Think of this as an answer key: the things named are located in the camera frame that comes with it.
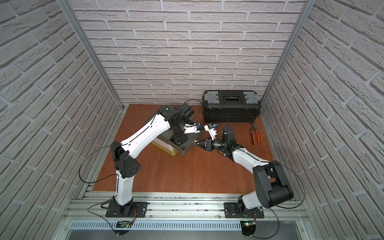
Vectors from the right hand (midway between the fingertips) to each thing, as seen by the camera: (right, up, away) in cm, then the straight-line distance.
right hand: (198, 144), depth 82 cm
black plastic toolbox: (+22, +23, +17) cm, 36 cm away
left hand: (-8, +6, -1) cm, 10 cm away
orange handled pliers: (+41, +7, +25) cm, 48 cm away
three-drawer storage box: (-20, +1, +1) cm, 20 cm away
